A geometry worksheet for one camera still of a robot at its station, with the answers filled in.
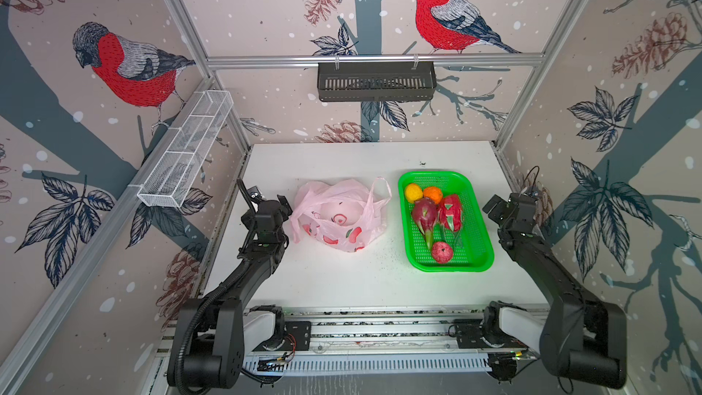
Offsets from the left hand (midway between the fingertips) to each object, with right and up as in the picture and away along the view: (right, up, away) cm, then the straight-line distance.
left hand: (264, 201), depth 85 cm
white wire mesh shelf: (-21, +19, -4) cm, 29 cm away
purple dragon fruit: (+53, -5, +5) cm, 53 cm away
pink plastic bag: (+24, -6, +13) cm, 28 cm away
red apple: (+56, -16, -2) cm, 58 cm away
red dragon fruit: (+63, -4, +5) cm, 63 cm away
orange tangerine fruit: (+58, +1, +12) cm, 59 cm away
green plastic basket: (+69, -17, +2) cm, 71 cm away
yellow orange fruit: (+50, +2, +13) cm, 52 cm away
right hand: (+78, -2, +1) cm, 78 cm away
